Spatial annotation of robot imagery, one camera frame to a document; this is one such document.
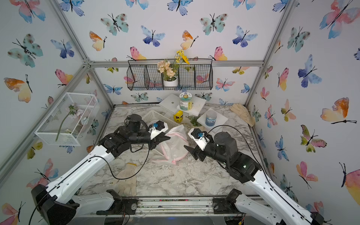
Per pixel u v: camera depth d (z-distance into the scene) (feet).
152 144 2.01
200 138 1.67
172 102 3.33
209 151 1.76
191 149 1.86
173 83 2.99
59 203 1.27
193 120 3.20
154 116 3.54
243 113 3.77
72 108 2.43
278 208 1.31
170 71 2.68
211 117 2.76
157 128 1.84
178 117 3.41
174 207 2.48
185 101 2.71
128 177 1.70
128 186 2.63
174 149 2.43
